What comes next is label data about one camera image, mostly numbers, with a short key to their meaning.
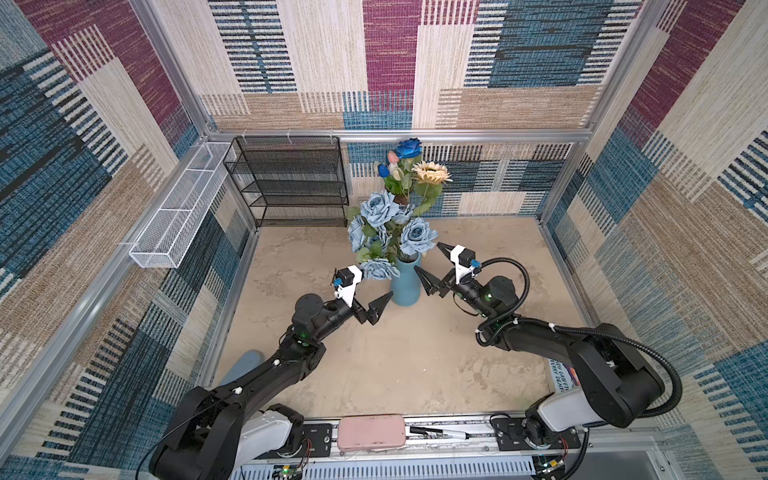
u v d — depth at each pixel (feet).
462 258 2.13
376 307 2.22
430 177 2.38
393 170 3.09
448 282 2.28
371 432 2.40
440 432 2.44
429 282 2.30
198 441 1.45
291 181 3.64
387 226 2.35
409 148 2.54
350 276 2.11
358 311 2.21
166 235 2.34
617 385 1.44
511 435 2.39
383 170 3.08
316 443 2.41
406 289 2.88
